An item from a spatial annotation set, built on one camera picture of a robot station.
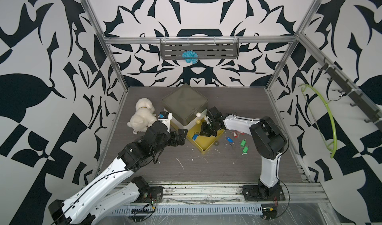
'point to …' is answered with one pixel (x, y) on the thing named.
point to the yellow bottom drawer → (203, 143)
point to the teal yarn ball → (190, 54)
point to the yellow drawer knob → (198, 121)
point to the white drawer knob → (198, 114)
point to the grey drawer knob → (216, 143)
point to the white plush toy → (144, 116)
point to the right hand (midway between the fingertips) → (199, 131)
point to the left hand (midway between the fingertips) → (178, 127)
